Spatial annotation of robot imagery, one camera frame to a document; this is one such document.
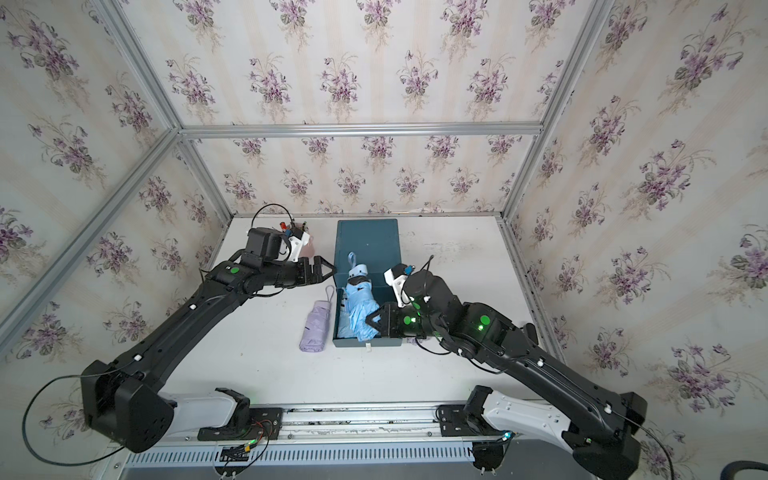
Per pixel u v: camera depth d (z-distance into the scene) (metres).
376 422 0.75
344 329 0.78
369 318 0.62
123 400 0.38
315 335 0.86
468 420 0.65
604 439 0.38
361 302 0.64
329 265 0.73
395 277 0.59
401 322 0.54
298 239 0.71
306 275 0.67
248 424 0.71
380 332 0.58
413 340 0.86
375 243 0.84
